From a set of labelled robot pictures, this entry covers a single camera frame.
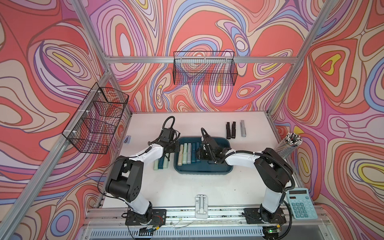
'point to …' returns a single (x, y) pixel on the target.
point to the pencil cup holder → (291, 141)
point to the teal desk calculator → (301, 203)
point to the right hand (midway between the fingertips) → (198, 156)
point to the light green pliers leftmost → (156, 164)
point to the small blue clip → (127, 139)
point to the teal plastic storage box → (224, 141)
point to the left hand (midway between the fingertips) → (179, 146)
